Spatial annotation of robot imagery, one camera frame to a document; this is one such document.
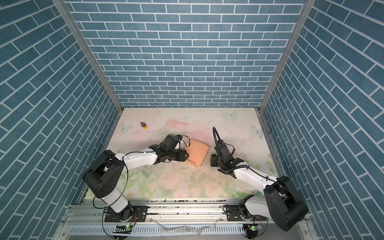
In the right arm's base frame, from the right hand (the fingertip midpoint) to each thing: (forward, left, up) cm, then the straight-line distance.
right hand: (211, 156), depth 89 cm
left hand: (0, +15, -1) cm, 15 cm away
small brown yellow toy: (+23, +51, -2) cm, 56 cm away
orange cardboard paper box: (+4, +9, -3) cm, 10 cm away
